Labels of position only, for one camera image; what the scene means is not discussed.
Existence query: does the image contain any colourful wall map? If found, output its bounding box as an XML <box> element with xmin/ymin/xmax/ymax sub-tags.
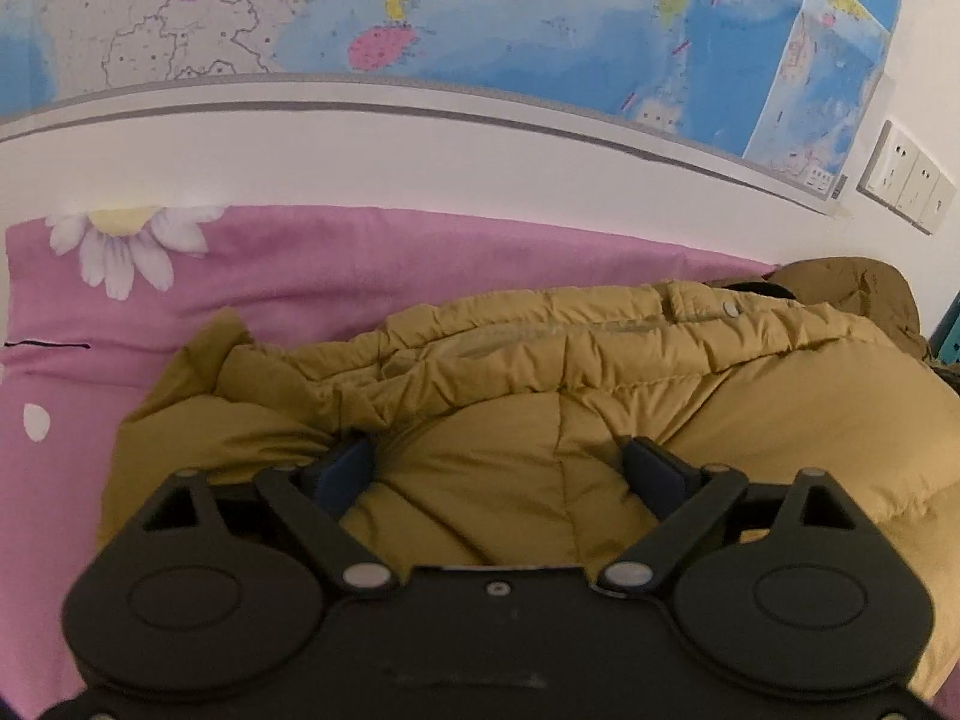
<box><xmin>2</xmin><ymin>0</ymin><xmax>901</xmax><ymax>193</ymax></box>

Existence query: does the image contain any white wall socket panel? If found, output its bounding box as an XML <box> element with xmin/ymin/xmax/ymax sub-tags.
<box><xmin>857</xmin><ymin>119</ymin><xmax>957</xmax><ymax>236</ymax></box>

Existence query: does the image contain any pink floral bed sheet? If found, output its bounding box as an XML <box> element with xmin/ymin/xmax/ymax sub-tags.
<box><xmin>2</xmin><ymin>206</ymin><xmax>765</xmax><ymax>718</ymax></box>

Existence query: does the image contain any tan puffer down jacket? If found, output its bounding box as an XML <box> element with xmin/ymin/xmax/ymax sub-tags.
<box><xmin>98</xmin><ymin>259</ymin><xmax>958</xmax><ymax>697</ymax></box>

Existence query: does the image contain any teal perforated plastic basket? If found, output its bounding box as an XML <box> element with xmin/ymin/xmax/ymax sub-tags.
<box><xmin>929</xmin><ymin>294</ymin><xmax>960</xmax><ymax>394</ymax></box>

